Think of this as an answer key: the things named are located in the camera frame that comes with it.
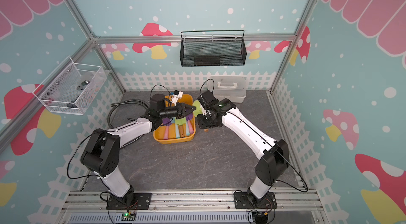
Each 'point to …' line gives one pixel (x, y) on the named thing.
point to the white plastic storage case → (232, 87)
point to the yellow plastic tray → (172, 130)
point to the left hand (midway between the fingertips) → (195, 111)
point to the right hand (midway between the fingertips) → (202, 124)
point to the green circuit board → (129, 216)
